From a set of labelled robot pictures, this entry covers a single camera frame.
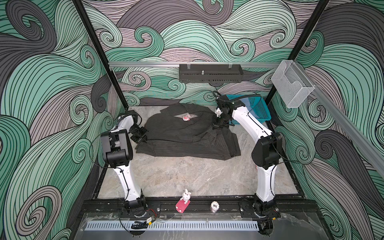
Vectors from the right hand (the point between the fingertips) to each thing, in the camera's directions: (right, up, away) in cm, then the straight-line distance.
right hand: (213, 127), depth 89 cm
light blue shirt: (+31, +20, +29) cm, 47 cm away
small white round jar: (-3, -36, -20) cm, 42 cm away
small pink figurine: (-17, +6, +21) cm, 27 cm away
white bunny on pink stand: (-18, -38, -16) cm, 46 cm away
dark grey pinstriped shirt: (-16, -3, +15) cm, 22 cm away
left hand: (-42, -8, +5) cm, 43 cm away
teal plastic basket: (+39, +15, +29) cm, 51 cm away
